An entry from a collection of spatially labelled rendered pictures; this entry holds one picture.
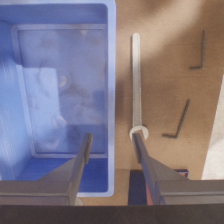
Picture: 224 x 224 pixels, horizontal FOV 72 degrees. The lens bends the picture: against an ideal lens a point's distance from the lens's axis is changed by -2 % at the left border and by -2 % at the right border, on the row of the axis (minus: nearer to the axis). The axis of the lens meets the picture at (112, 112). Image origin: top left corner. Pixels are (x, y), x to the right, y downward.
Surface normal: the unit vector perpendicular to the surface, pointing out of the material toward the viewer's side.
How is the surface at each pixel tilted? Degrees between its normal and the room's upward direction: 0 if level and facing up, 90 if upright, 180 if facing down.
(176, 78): 0
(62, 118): 0
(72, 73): 0
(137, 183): 90
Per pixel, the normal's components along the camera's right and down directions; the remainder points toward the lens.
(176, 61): 0.01, 0.30
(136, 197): 0.00, -0.95
